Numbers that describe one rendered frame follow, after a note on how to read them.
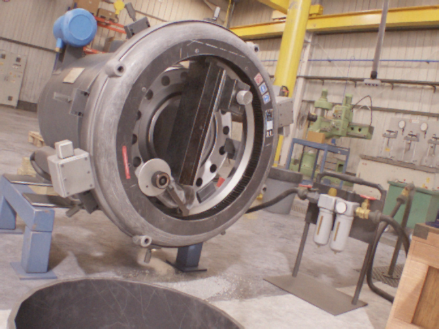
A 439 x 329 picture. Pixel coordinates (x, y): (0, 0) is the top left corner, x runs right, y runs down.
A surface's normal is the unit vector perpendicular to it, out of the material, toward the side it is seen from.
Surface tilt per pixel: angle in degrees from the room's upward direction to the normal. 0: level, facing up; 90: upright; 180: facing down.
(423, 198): 90
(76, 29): 90
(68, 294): 87
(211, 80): 90
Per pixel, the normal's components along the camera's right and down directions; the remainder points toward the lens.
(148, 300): -0.02, 0.00
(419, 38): -0.79, -0.14
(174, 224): 0.65, 0.18
